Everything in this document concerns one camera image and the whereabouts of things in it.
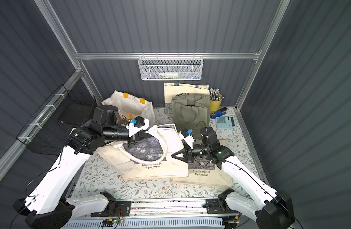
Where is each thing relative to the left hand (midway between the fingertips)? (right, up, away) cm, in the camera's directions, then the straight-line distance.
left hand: (151, 133), depth 58 cm
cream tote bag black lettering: (+6, +29, +47) cm, 56 cm away
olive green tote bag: (+19, +11, +29) cm, 36 cm away
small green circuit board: (-23, -45, +12) cm, 52 cm away
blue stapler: (+45, +12, +57) cm, 73 cm away
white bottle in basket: (+5, +37, +36) cm, 51 cm away
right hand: (+9, -11, +8) cm, 17 cm away
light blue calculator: (+48, +4, +50) cm, 69 cm away
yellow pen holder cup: (+39, +17, +50) cm, 66 cm away
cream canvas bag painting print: (+26, -26, +26) cm, 45 cm away
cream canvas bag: (-1, -13, +10) cm, 16 cm away
